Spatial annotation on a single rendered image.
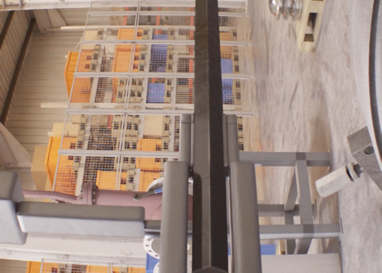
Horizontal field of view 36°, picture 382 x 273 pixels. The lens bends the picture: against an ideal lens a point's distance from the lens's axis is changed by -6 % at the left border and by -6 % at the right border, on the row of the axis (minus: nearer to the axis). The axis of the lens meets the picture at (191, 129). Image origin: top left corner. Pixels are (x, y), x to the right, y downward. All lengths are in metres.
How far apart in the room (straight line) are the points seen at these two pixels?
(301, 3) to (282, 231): 2.07
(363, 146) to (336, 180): 0.06
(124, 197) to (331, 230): 1.61
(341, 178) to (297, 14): 4.84
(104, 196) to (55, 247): 4.00
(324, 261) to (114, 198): 1.68
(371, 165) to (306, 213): 3.86
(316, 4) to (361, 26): 4.71
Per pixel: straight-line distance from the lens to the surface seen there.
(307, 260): 4.47
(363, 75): 0.47
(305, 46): 5.54
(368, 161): 0.64
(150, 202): 4.77
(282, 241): 6.60
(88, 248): 8.64
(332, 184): 0.67
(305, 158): 4.81
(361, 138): 0.64
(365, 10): 0.43
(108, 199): 4.79
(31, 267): 11.72
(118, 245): 8.62
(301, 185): 4.65
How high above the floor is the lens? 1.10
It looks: level
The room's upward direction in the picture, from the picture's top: 89 degrees counter-clockwise
